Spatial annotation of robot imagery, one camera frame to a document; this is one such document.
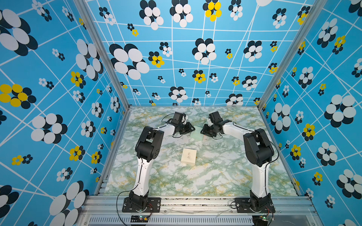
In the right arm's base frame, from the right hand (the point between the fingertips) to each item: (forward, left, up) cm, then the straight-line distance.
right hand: (203, 131), depth 101 cm
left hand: (+2, +5, +1) cm, 6 cm away
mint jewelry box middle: (-3, +5, 0) cm, 6 cm away
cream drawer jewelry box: (-19, +10, 0) cm, 22 cm away
